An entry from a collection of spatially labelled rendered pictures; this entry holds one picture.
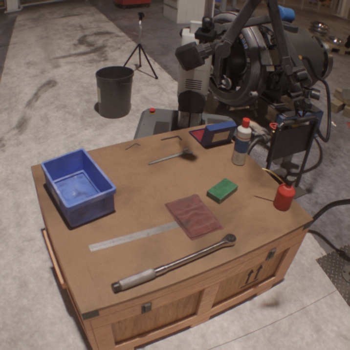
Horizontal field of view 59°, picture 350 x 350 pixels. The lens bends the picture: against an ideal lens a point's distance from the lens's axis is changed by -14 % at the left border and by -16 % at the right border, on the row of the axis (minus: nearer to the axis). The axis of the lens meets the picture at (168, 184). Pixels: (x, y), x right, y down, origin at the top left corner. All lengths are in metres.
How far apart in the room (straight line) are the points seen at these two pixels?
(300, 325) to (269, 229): 0.59
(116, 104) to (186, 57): 1.16
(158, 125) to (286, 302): 1.33
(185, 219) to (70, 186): 0.49
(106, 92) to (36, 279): 1.59
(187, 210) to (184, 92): 0.88
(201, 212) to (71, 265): 0.52
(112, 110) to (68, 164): 1.41
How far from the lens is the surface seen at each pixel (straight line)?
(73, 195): 1.41
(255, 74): 2.34
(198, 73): 1.95
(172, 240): 1.24
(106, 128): 2.73
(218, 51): 1.74
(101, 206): 1.27
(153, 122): 2.28
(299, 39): 2.84
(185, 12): 6.39
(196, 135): 1.77
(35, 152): 2.57
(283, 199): 1.41
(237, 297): 1.56
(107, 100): 2.78
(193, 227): 1.28
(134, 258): 1.18
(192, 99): 2.03
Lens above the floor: 1.40
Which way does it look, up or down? 40 degrees down
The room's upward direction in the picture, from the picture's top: 5 degrees clockwise
